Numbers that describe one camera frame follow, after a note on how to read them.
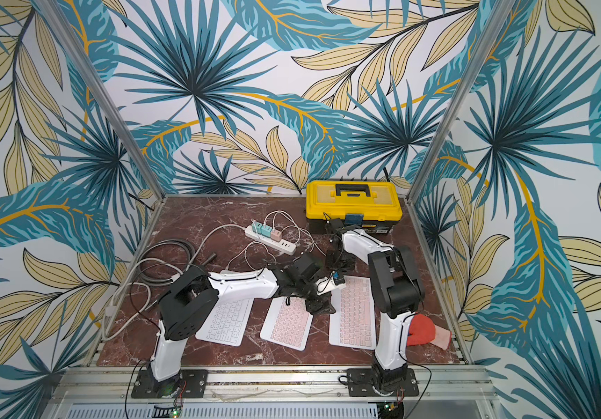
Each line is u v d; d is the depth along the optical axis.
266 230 1.00
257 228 1.01
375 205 0.95
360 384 0.73
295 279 0.70
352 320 0.86
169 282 0.90
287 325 0.84
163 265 0.95
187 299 0.54
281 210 0.98
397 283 0.53
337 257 0.84
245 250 1.00
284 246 1.00
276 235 0.98
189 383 0.73
